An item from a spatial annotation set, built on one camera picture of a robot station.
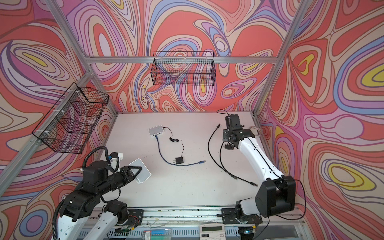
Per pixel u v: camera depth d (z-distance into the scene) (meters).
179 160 0.94
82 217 0.44
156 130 1.07
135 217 0.73
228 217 0.73
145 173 0.69
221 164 0.93
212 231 0.68
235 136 0.57
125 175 0.58
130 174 0.62
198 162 0.93
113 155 0.62
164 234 0.70
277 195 0.40
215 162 0.93
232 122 0.63
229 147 0.91
